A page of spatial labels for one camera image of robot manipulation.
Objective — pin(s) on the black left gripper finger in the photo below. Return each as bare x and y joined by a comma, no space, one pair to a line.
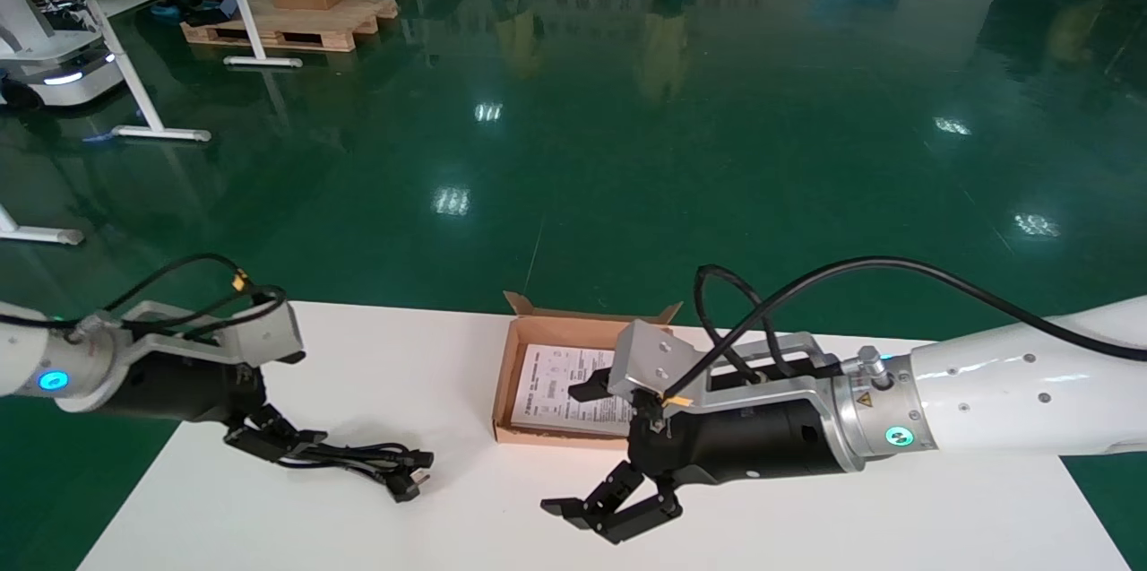
288,436
260,445

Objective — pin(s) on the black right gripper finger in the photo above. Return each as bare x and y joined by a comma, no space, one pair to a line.
591,387
627,508

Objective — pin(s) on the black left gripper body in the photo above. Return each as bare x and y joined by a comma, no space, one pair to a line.
179,392

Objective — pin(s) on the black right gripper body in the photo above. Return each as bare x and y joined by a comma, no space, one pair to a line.
753,445

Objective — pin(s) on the brown cardboard storage box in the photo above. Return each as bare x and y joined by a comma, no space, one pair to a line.
556,329

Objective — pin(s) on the printed white instruction sheet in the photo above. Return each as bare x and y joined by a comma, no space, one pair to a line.
547,383

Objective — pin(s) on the white wheeled robot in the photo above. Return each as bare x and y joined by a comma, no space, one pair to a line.
54,69

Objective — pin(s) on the wooden pallet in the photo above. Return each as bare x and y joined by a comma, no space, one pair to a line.
305,20

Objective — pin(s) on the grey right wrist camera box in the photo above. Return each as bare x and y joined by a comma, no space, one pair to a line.
650,365

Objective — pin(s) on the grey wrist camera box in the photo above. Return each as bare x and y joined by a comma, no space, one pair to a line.
264,333
650,365

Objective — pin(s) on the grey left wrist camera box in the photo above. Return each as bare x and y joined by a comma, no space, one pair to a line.
264,333

